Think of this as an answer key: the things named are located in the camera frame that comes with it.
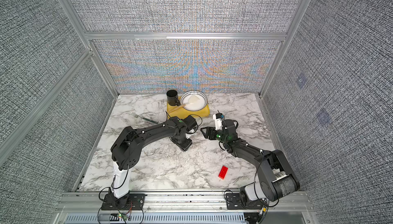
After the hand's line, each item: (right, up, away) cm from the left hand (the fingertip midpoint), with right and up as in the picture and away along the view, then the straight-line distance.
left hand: (187, 145), depth 89 cm
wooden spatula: (+2, +29, +27) cm, 40 cm away
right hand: (+10, +12, -2) cm, 16 cm away
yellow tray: (-4, +20, +20) cm, 28 cm away
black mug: (-11, +30, +18) cm, 36 cm away
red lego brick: (+20, -12, -8) cm, 24 cm away
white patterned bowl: (+6, +24, +21) cm, 33 cm away
